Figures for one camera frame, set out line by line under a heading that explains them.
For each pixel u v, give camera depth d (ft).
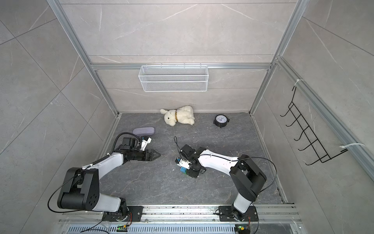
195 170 2.39
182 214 2.45
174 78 3.30
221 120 3.65
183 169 2.80
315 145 2.11
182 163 2.57
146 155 2.56
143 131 3.44
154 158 2.62
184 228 2.30
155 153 2.69
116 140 2.34
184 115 3.48
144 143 2.69
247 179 1.46
